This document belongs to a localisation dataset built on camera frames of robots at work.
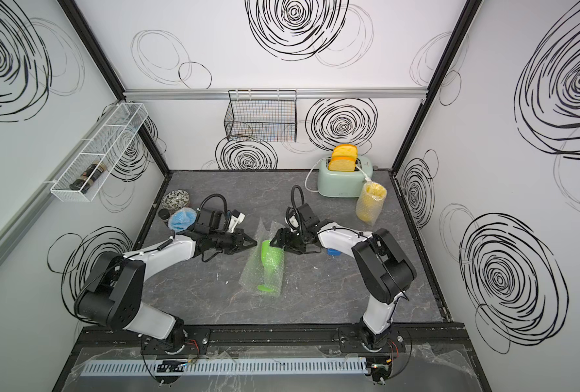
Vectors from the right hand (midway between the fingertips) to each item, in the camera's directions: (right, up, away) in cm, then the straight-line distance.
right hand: (276, 247), depth 88 cm
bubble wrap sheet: (+36, +15, +6) cm, 40 cm away
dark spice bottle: (-44, +12, +6) cm, 46 cm away
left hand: (-7, +2, -3) cm, 8 cm away
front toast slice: (+26, +32, +9) cm, 42 cm away
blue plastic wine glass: (-33, +11, -3) cm, 34 cm away
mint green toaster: (+27, +24, +14) cm, 39 cm away
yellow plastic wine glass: (+36, +16, +5) cm, 40 cm away
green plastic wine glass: (-1, -3, -5) cm, 6 cm away
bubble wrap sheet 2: (-36, +11, -6) cm, 38 cm away
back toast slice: (+27, +37, +11) cm, 48 cm away
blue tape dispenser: (+22, -3, +6) cm, 23 cm away
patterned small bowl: (-47, +17, +20) cm, 53 cm away
